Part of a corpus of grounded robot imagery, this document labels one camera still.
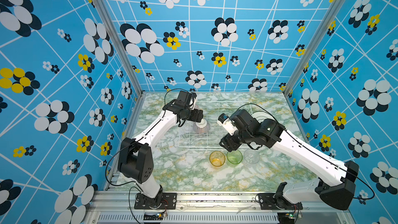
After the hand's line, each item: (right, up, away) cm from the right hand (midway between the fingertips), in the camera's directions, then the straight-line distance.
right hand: (225, 138), depth 71 cm
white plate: (+29, +8, +33) cm, 45 cm away
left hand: (-14, +11, +16) cm, 24 cm away
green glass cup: (+7, -14, +15) cm, 21 cm away
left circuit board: (-34, -37, 0) cm, 50 cm away
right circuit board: (+27, -35, -2) cm, 45 cm away
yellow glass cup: (-3, -15, +15) cm, 21 cm away
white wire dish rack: (-5, +11, +37) cm, 39 cm away
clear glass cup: (+17, -14, +15) cm, 27 cm away
